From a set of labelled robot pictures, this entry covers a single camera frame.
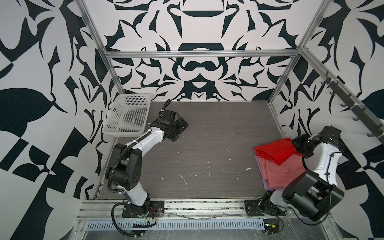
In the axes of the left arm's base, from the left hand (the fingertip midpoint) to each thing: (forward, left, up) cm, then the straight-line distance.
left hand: (187, 125), depth 90 cm
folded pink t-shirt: (-21, -44, +4) cm, 49 cm away
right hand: (-15, -57, +5) cm, 59 cm away
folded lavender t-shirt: (-30, -41, -12) cm, 52 cm away
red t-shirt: (-13, -54, +2) cm, 56 cm away
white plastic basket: (+20, +44, -13) cm, 50 cm away
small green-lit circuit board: (-49, -39, -14) cm, 64 cm away
